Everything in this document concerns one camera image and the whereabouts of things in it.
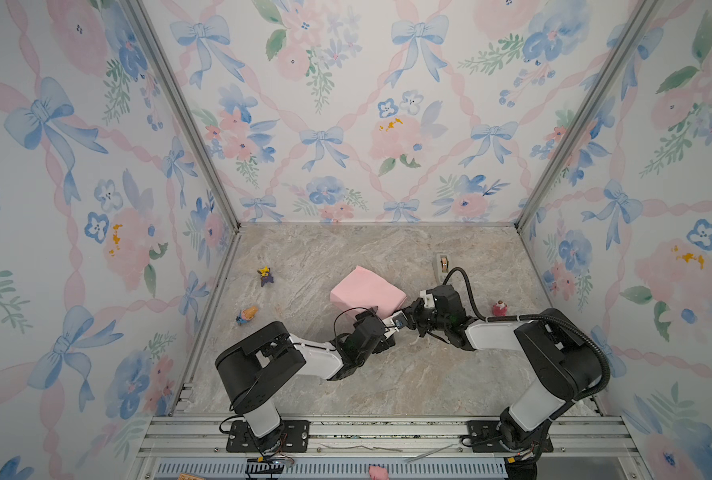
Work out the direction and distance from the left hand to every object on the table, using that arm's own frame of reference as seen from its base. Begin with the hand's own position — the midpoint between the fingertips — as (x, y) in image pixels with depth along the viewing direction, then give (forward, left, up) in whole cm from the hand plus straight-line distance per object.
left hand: (383, 316), depth 89 cm
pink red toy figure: (+4, -36, -2) cm, 37 cm away
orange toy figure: (+2, +42, -4) cm, 42 cm away
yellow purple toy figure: (+17, +39, -3) cm, 43 cm away
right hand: (+2, -2, 0) cm, 3 cm away
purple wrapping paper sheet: (+8, +7, +1) cm, 11 cm away
